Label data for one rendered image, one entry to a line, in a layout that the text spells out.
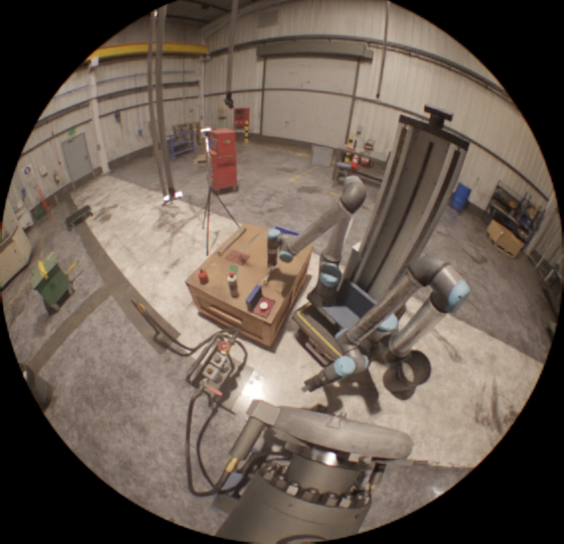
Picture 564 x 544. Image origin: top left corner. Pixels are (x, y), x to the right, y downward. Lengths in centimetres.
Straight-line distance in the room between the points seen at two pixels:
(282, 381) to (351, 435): 107
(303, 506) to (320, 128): 917
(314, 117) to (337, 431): 896
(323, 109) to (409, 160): 787
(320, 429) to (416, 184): 110
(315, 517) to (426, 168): 148
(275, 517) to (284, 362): 128
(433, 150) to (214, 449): 223
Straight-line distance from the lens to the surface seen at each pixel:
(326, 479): 100
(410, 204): 109
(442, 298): 77
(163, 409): 189
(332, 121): 869
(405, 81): 860
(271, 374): 174
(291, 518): 93
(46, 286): 322
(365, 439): 79
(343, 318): 146
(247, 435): 89
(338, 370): 92
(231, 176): 401
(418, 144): 105
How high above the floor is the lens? 169
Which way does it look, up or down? 44 degrees down
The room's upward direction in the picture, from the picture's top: 6 degrees clockwise
